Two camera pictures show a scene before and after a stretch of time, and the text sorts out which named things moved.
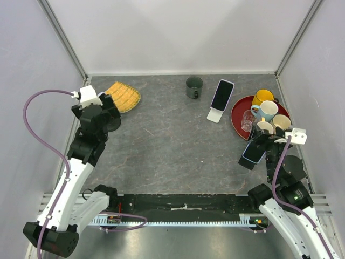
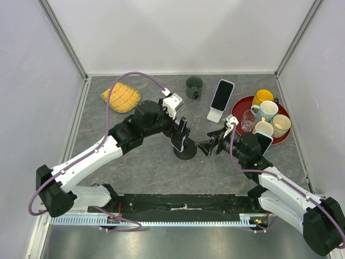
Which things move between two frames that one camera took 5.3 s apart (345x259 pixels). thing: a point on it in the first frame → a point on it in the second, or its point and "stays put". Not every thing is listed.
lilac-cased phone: x=222 y=95 stays put
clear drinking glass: x=247 y=120 stays put
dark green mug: x=193 y=87 stays put
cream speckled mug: x=280 y=120 stays put
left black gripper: x=112 y=108 → x=172 y=131
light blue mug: x=267 y=110 stays put
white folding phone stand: x=214 y=115 stays put
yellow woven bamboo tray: x=125 y=97 stays put
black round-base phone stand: x=113 y=123 → x=189 y=151
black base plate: x=184 y=206 stays put
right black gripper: x=270 y=139 → x=219 y=135
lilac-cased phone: x=101 y=94 → x=178 y=141
